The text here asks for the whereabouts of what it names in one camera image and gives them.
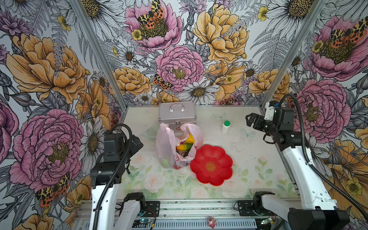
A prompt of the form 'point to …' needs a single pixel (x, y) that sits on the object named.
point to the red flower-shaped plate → (212, 165)
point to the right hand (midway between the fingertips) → (252, 120)
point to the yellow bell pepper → (190, 139)
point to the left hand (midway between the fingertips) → (132, 148)
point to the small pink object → (212, 222)
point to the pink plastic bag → (166, 142)
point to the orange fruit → (184, 146)
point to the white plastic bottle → (225, 127)
